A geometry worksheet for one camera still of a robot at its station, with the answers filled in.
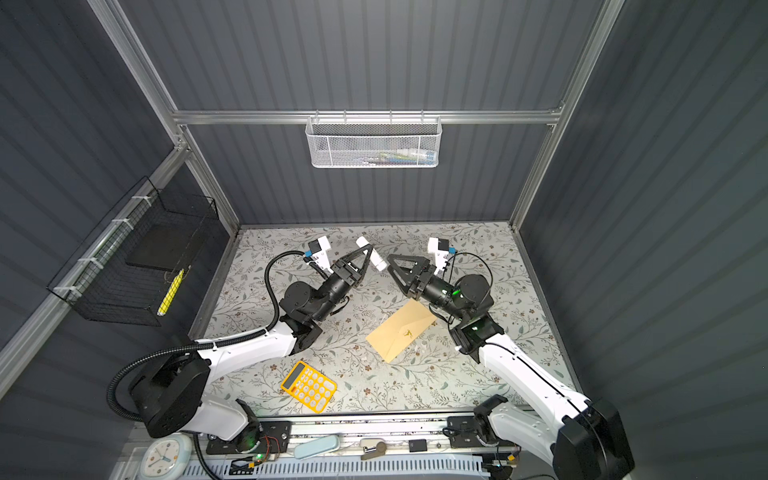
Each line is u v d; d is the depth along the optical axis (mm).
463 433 728
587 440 390
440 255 651
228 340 498
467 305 539
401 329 914
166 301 669
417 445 722
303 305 567
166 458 689
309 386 806
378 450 705
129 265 720
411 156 912
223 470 704
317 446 714
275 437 724
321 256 669
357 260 673
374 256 675
